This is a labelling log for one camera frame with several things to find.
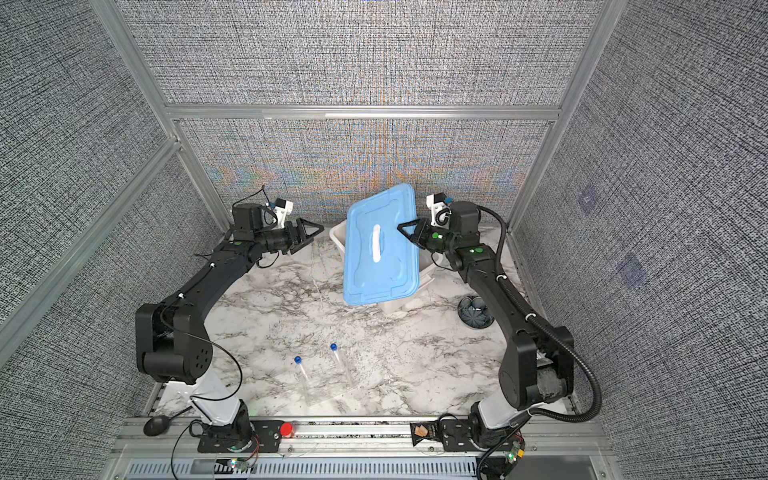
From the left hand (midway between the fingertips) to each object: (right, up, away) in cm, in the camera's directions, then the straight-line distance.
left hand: (318, 233), depth 84 cm
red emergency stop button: (-6, -49, -11) cm, 50 cm away
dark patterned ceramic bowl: (+47, -24, +10) cm, 54 cm away
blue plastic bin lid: (+18, -8, -5) cm, 20 cm away
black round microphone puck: (-38, -49, -10) cm, 63 cm away
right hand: (+23, +2, -5) cm, 23 cm away
